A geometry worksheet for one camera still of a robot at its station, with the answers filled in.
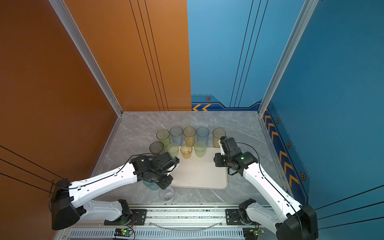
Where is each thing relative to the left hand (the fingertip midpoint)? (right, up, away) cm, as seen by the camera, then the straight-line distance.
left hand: (170, 181), depth 75 cm
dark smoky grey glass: (-11, +15, +14) cm, 24 cm away
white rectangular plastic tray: (+14, 0, +15) cm, 20 cm away
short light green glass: (+15, +14, +18) cm, 28 cm away
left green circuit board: (-21, -23, -4) cm, 31 cm away
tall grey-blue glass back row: (+1, +22, +14) cm, 26 cm away
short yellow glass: (+7, +13, +19) cm, 24 cm away
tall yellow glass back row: (+9, +23, +15) cm, 29 cm away
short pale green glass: (-2, +13, +21) cm, 25 cm away
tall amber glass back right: (+26, +23, +17) cm, 39 cm away
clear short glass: (-3, -10, +6) cm, 12 cm away
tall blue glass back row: (+17, +23, +18) cm, 34 cm away
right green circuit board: (+43, -21, -5) cm, 48 cm away
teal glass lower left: (-9, -2, -1) cm, 9 cm away
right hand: (+23, +10, +5) cm, 26 cm away
